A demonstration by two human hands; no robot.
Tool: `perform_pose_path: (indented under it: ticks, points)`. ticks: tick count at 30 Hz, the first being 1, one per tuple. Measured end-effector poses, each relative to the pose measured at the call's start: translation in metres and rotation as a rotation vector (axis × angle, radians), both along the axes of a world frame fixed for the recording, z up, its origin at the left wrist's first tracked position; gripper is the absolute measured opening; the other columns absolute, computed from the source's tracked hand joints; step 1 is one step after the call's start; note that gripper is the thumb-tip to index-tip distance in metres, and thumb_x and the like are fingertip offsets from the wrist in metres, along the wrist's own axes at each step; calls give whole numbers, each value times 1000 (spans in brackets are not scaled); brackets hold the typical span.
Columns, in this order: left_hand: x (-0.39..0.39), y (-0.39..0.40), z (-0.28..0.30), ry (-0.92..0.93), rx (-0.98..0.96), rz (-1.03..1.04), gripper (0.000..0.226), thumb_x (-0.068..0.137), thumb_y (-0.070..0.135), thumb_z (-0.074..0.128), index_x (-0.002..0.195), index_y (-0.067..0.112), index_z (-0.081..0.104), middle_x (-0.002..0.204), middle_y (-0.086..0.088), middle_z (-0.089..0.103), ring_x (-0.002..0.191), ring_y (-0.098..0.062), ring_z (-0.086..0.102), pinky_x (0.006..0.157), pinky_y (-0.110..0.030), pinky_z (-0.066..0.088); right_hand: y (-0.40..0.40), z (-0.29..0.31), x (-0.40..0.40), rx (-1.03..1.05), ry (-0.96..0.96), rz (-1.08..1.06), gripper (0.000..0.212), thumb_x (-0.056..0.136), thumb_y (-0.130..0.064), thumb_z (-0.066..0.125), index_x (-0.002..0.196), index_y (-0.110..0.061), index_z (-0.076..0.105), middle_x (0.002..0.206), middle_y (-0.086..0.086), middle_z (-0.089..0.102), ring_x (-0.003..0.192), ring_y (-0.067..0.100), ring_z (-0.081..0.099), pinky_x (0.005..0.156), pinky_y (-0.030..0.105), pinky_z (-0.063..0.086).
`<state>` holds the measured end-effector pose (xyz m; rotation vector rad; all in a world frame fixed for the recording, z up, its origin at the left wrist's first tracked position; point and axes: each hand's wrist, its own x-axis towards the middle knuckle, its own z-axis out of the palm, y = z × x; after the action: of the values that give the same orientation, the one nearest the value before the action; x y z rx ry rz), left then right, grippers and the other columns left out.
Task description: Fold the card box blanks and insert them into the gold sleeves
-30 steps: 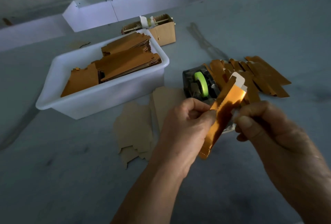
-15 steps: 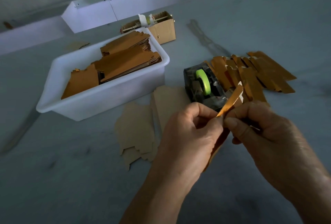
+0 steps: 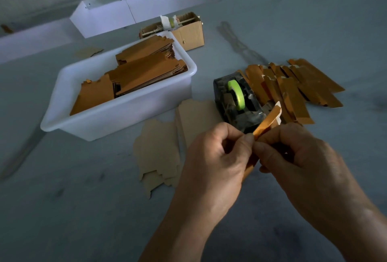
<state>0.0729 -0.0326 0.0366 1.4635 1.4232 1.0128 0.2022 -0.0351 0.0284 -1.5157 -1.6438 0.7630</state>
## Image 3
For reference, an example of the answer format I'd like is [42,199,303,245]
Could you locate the person's right hand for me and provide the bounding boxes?
[253,123,359,226]

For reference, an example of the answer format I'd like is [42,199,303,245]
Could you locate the person's left hand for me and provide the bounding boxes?
[175,121,256,219]

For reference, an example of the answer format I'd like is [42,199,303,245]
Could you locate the pile of beige blanks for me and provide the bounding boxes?
[175,98,225,148]

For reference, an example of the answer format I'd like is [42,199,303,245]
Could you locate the carton blank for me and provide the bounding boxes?
[242,104,283,180]

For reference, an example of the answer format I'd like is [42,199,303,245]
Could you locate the pile of gold boxes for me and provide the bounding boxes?
[239,58,345,125]

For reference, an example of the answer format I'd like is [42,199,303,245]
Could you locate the gold cartons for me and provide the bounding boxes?
[70,35,188,116]

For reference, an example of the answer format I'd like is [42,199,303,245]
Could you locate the person's right forearm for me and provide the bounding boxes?
[327,200,387,262]

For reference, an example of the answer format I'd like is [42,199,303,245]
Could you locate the black tape dispenser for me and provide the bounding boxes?
[213,70,280,134]

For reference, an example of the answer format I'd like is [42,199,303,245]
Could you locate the green tape roll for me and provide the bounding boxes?
[227,79,246,111]

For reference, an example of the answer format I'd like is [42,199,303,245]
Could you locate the white plastic bin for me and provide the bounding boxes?
[40,31,198,142]

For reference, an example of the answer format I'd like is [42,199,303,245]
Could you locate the small cardboard box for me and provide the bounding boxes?
[139,11,205,51]

